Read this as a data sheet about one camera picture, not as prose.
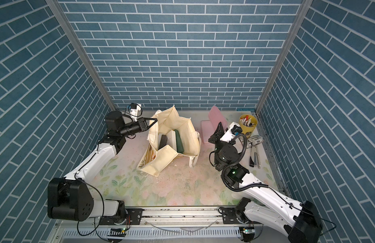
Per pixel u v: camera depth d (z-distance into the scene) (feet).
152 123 2.47
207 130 3.42
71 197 1.33
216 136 1.97
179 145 3.02
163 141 2.91
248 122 3.24
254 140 3.36
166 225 2.37
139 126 2.24
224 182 1.75
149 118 2.43
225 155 1.62
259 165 2.91
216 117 2.68
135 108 2.32
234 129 1.82
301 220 1.34
